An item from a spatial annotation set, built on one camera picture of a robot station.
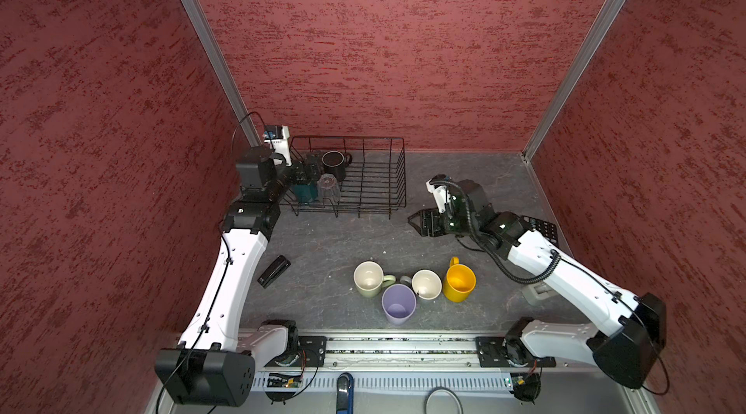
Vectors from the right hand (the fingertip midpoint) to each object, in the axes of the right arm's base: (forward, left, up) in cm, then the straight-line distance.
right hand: (417, 224), depth 76 cm
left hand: (+12, +30, +14) cm, 35 cm away
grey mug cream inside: (-9, -3, -19) cm, 21 cm away
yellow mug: (-9, -13, -19) cm, 24 cm away
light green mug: (-8, +14, -18) cm, 24 cm away
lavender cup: (-14, +6, -19) cm, 24 cm away
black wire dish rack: (+34, +22, -20) cm, 45 cm away
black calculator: (+9, -47, -21) cm, 52 cm away
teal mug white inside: (+22, +36, -13) cm, 44 cm away
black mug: (+32, +26, -9) cm, 43 cm away
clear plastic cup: (+21, +28, -11) cm, 37 cm away
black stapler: (-6, +43, -17) cm, 46 cm away
